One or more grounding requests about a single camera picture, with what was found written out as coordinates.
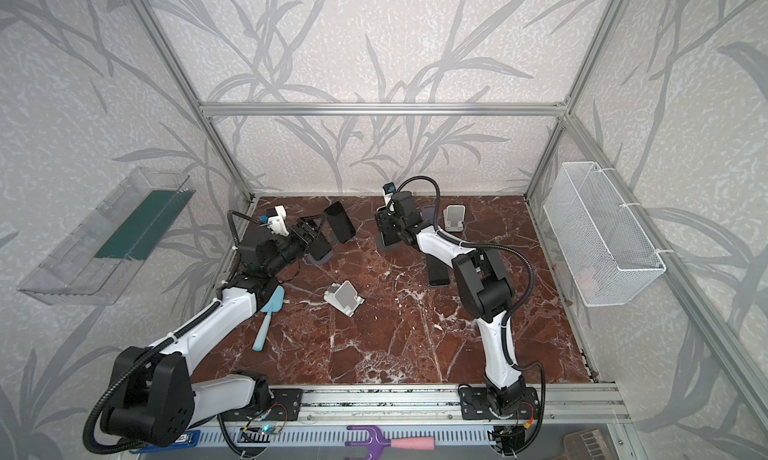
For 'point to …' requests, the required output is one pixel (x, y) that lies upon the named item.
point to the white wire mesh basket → (607, 255)
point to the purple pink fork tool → (376, 440)
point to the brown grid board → (585, 445)
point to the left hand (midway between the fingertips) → (328, 214)
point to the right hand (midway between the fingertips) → (386, 202)
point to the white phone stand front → (344, 296)
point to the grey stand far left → (325, 258)
